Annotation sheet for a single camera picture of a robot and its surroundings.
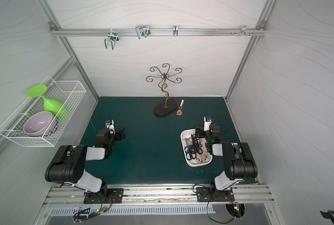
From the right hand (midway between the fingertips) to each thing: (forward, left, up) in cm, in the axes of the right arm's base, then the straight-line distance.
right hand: (203, 124), depth 95 cm
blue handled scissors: (-18, +9, -5) cm, 21 cm away
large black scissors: (-8, +6, -6) cm, 11 cm away
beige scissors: (-22, +2, -4) cm, 23 cm away
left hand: (-6, +60, 0) cm, 60 cm away
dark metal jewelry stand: (+17, +30, -5) cm, 35 cm away
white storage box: (-9, +12, -7) cm, 16 cm away
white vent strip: (-47, +4, -7) cm, 48 cm away
